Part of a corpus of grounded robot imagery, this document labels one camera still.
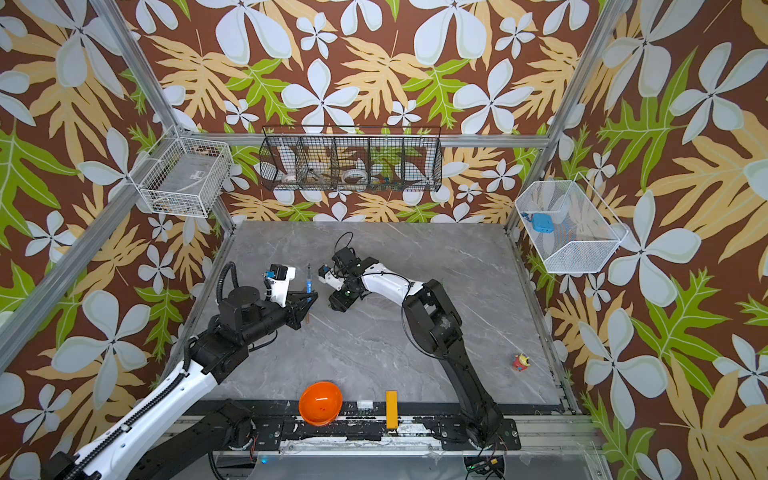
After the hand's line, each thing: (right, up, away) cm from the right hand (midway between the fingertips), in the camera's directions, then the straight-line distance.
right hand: (336, 300), depth 97 cm
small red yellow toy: (+53, -15, -16) cm, 58 cm away
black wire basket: (+5, +47, +1) cm, 47 cm away
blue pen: (-2, +7, -26) cm, 27 cm away
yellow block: (+18, -26, -19) cm, 37 cm away
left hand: (-2, +6, -24) cm, 25 cm away
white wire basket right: (+69, +21, -18) cm, 75 cm away
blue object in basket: (+62, +25, -11) cm, 67 cm away
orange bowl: (-1, -25, -19) cm, 31 cm away
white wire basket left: (-43, +38, -12) cm, 58 cm away
